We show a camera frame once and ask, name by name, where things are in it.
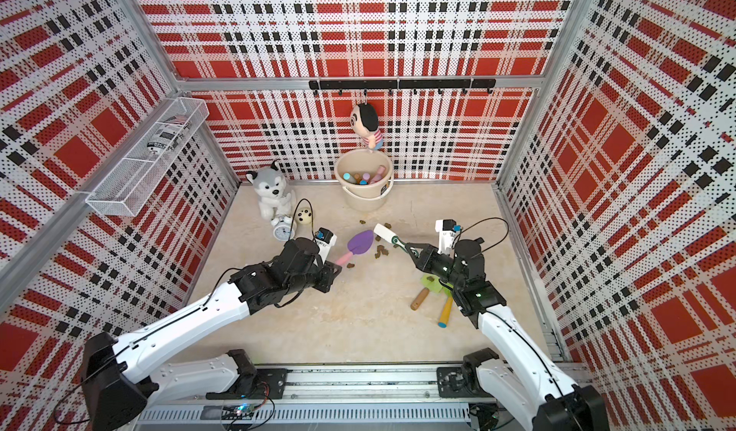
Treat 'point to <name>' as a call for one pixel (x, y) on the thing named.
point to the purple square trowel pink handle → (379, 176)
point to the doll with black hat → (364, 122)
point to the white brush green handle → (389, 236)
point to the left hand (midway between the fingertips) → (339, 267)
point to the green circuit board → (242, 412)
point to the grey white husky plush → (274, 199)
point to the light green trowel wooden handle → (419, 299)
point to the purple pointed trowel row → (359, 243)
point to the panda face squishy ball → (303, 215)
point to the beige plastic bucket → (365, 197)
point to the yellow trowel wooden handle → (356, 176)
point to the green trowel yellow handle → (443, 321)
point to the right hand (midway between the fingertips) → (409, 247)
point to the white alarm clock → (282, 228)
